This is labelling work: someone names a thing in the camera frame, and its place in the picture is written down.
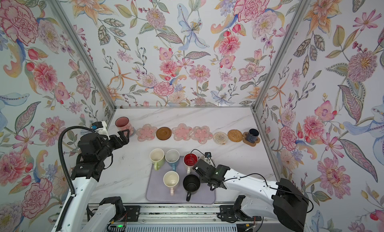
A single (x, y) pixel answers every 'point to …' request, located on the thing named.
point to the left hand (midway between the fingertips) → (124, 132)
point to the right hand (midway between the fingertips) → (203, 173)
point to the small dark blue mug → (252, 134)
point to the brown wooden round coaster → (163, 133)
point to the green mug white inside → (157, 156)
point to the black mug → (191, 183)
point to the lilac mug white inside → (202, 157)
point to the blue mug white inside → (172, 157)
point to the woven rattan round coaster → (235, 135)
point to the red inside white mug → (190, 160)
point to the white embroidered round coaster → (220, 138)
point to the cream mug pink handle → (171, 179)
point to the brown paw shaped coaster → (245, 140)
